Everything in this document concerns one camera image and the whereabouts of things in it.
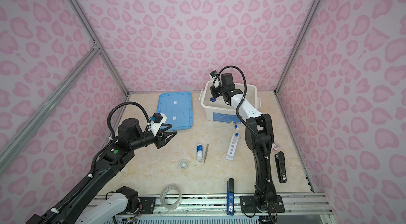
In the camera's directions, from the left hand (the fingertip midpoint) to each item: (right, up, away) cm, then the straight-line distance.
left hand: (173, 126), depth 71 cm
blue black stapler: (+26, -32, +1) cm, 41 cm away
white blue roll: (+11, -17, +17) cm, 26 cm away
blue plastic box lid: (-6, +9, +40) cm, 41 cm away
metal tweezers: (+15, -18, +19) cm, 30 cm away
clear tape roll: (-3, -35, -1) cm, 35 cm away
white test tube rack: (+29, -14, +15) cm, 36 cm away
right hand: (+19, +22, +26) cm, 39 cm away
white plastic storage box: (+21, +6, +21) cm, 31 cm away
